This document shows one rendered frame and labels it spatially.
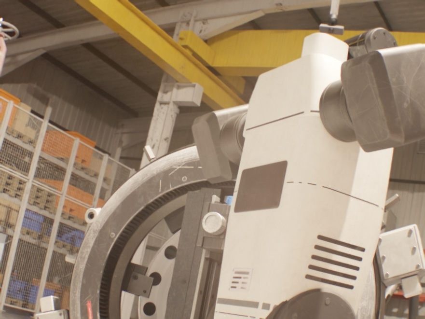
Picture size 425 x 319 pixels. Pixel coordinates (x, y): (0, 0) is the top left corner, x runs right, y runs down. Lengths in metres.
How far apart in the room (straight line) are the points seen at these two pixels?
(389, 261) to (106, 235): 0.66
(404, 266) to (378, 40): 0.53
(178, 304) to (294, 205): 0.62
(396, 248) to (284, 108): 0.53
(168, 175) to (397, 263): 0.57
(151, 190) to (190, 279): 0.24
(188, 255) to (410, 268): 0.49
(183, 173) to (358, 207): 0.69
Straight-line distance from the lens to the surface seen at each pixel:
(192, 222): 1.56
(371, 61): 0.88
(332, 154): 0.99
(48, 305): 1.77
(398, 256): 1.48
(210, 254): 1.52
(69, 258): 1.87
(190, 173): 1.61
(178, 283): 1.54
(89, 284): 1.67
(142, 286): 1.73
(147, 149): 1.83
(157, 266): 1.73
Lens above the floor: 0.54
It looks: 13 degrees up
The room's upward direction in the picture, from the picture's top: 13 degrees clockwise
